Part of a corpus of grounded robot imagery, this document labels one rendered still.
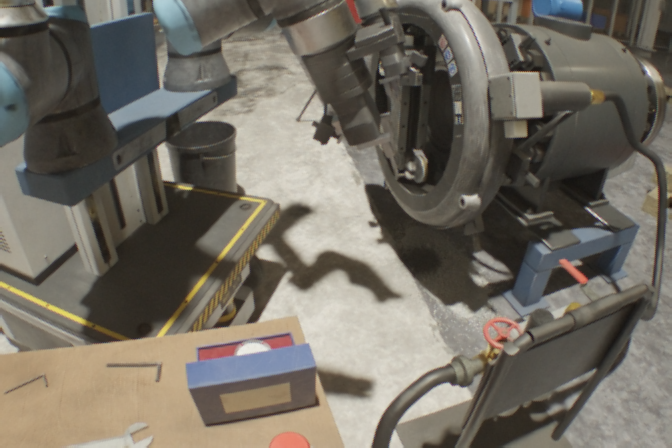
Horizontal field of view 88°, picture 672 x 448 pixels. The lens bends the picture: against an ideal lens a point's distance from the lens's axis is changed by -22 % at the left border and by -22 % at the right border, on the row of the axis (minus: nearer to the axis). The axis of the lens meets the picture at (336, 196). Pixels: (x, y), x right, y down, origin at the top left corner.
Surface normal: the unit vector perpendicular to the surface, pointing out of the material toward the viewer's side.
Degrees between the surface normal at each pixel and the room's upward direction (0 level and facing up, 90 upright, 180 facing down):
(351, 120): 78
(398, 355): 0
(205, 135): 87
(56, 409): 0
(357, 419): 0
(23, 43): 99
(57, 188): 90
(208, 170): 93
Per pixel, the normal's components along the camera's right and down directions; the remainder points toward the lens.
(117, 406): 0.02, -0.87
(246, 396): 0.29, 0.58
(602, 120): 0.30, 0.35
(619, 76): 0.25, -0.16
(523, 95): 0.29, 0.11
